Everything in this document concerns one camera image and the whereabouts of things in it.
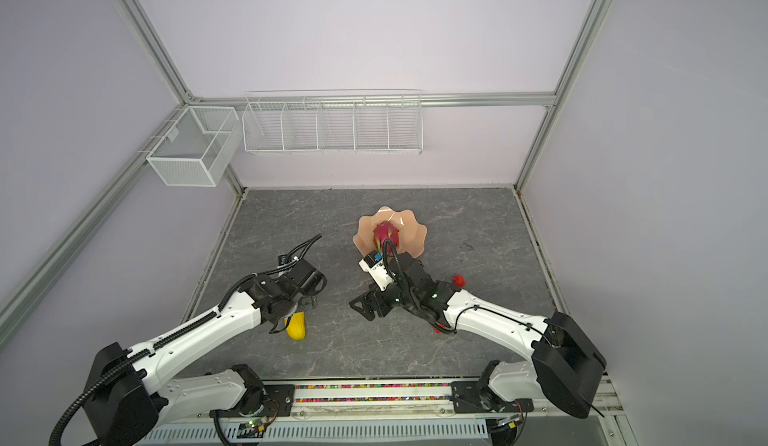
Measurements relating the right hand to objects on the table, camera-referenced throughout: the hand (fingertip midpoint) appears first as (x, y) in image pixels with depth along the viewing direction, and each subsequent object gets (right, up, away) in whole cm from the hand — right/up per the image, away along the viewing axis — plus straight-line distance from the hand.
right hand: (361, 297), depth 77 cm
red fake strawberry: (+29, +1, +16) cm, 33 cm away
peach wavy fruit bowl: (+15, +15, +26) cm, 34 cm away
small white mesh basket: (-58, +44, +23) cm, 76 cm away
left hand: (-18, -2, +4) cm, 18 cm away
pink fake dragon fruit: (+5, +16, +21) cm, 27 cm away
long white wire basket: (+6, +55, +29) cm, 62 cm away
